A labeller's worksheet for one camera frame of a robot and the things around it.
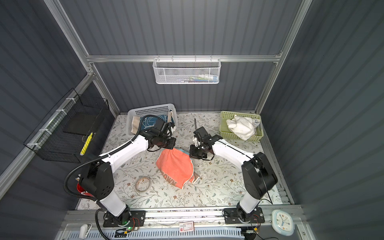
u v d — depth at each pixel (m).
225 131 1.07
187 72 1.12
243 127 0.99
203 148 0.64
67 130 0.74
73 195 0.45
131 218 0.73
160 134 0.68
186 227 0.71
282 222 0.70
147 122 1.12
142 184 0.85
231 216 0.73
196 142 0.81
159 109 1.13
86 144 0.69
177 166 0.85
